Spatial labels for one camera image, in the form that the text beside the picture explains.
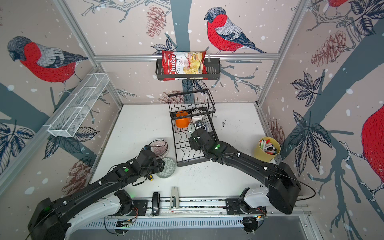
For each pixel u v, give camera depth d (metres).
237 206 0.74
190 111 1.13
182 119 0.97
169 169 0.86
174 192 0.77
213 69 0.95
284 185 0.40
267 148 0.85
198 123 0.70
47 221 0.39
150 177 0.81
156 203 0.72
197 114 0.83
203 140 0.59
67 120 0.71
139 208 0.73
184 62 0.87
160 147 0.90
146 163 0.63
